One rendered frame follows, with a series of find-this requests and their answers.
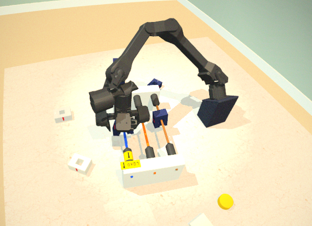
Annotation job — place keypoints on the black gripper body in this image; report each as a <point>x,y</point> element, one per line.
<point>142,113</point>

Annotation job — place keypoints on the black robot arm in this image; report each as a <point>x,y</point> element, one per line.
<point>121,94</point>

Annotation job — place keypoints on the yellow cylinder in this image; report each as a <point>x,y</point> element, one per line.
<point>225,201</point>

